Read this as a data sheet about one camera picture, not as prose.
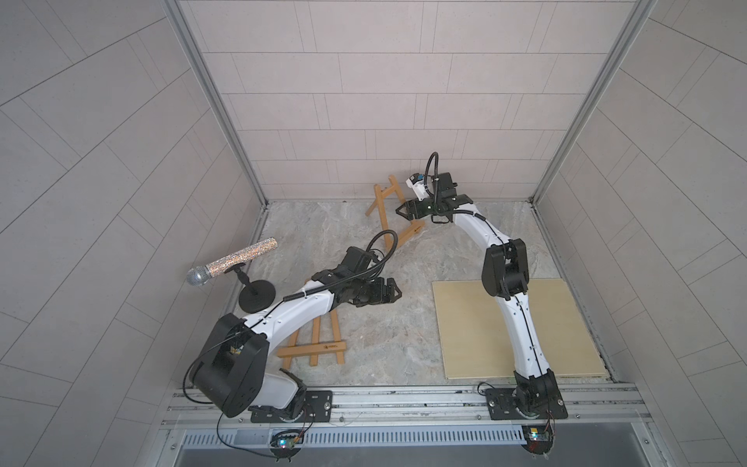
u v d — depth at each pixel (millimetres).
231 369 407
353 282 593
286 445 640
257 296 888
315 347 793
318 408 714
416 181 913
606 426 715
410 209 902
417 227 1026
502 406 710
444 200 810
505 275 639
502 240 643
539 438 681
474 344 812
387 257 631
